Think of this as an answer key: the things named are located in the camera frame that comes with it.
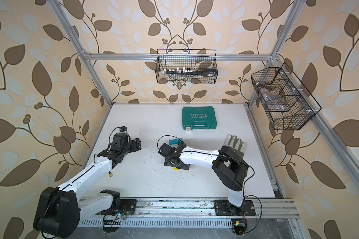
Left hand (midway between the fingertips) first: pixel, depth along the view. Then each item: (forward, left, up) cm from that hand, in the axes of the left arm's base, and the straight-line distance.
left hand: (133, 140), depth 87 cm
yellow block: (-17, -26, +1) cm, 31 cm away
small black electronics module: (-40, -58, -13) cm, 72 cm away
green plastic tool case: (+22, -41, -5) cm, 47 cm away
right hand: (-10, -25, -9) cm, 28 cm away
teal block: (+5, -24, -9) cm, 26 cm away
